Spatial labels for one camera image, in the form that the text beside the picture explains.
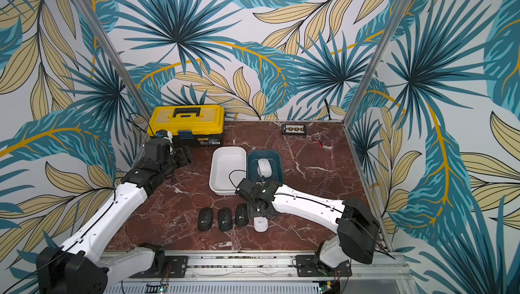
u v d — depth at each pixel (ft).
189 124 3.12
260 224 2.67
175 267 2.40
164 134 2.29
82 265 1.21
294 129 3.74
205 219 2.74
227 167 3.30
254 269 2.41
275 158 3.28
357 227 1.36
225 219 2.74
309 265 2.40
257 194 1.96
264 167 3.20
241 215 2.76
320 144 3.60
